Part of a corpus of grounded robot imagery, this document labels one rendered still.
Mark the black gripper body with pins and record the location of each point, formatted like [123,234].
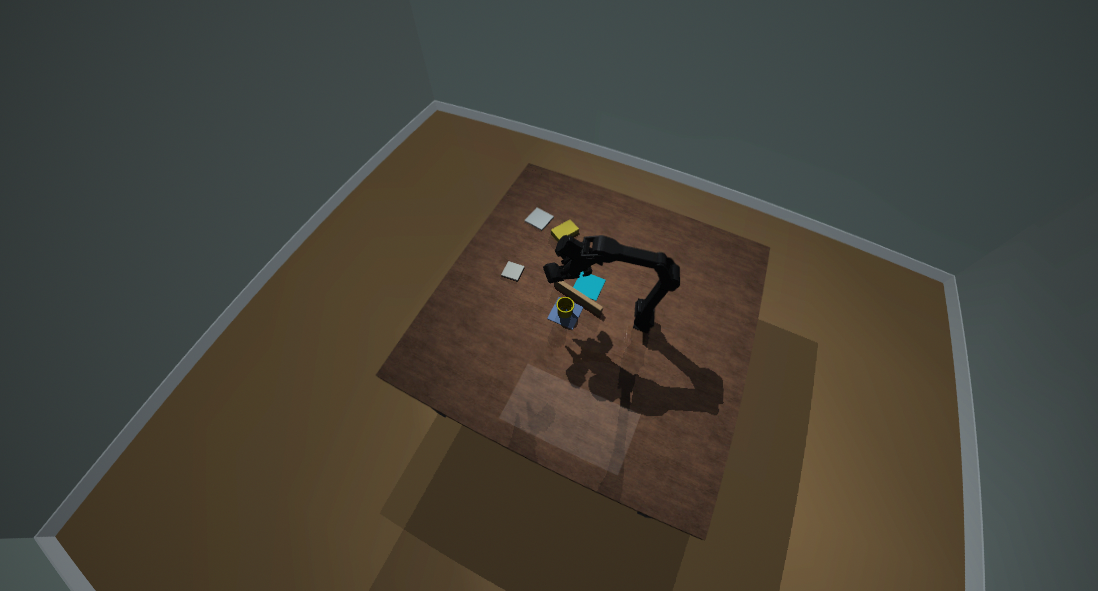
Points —
[570,268]

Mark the olive yellow rectangular block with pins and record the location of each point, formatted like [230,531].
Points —
[566,228]

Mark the grey flat square pad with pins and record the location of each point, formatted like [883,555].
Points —
[539,218]

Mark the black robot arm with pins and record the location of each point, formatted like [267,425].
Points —
[607,249]

